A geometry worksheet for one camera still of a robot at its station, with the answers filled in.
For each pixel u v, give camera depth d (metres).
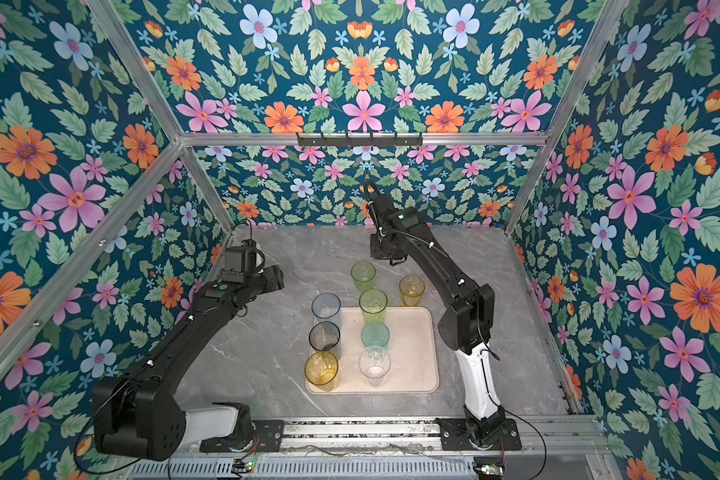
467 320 0.52
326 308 0.90
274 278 0.76
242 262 0.64
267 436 0.74
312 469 0.77
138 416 0.40
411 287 0.99
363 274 1.01
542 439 0.74
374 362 0.80
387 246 0.74
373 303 0.82
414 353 0.87
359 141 0.92
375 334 0.86
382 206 0.68
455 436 0.73
